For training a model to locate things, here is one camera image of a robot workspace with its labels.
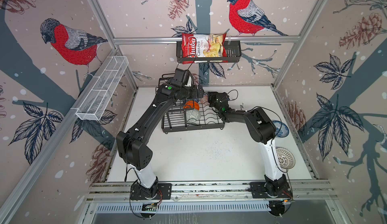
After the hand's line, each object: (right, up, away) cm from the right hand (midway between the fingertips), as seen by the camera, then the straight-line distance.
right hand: (204, 93), depth 101 cm
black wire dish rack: (-21, -16, -3) cm, 27 cm away
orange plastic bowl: (-8, -7, -1) cm, 11 cm away
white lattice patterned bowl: (+46, -37, -18) cm, 61 cm away
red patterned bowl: (0, -4, +6) cm, 7 cm away
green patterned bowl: (-7, -16, 0) cm, 18 cm away
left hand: (-4, 0, -23) cm, 23 cm away
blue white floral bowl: (+49, -23, -8) cm, 55 cm away
